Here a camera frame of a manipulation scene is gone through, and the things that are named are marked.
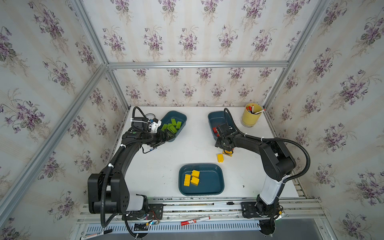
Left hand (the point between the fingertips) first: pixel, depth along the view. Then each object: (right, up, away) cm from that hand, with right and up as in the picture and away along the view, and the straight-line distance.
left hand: (169, 137), depth 82 cm
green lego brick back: (-1, +8, +29) cm, 30 cm away
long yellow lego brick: (+10, -24, +1) cm, 26 cm away
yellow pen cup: (+54, +10, +23) cm, 60 cm away
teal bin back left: (-6, +11, +26) cm, 29 cm away
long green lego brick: (-7, +5, +26) cm, 27 cm away
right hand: (+30, -7, +15) cm, 35 cm away
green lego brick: (+3, +6, +26) cm, 27 cm away
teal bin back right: (+32, +11, +34) cm, 48 cm away
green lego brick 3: (-4, +6, +26) cm, 27 cm away
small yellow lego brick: (+14, -25, 0) cm, 28 cm away
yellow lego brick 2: (+35, -10, +9) cm, 38 cm away
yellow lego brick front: (+30, -14, +9) cm, 34 cm away
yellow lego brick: (+15, -21, +2) cm, 26 cm away
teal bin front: (+24, -25, 0) cm, 35 cm away
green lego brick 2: (-1, +3, +23) cm, 23 cm away
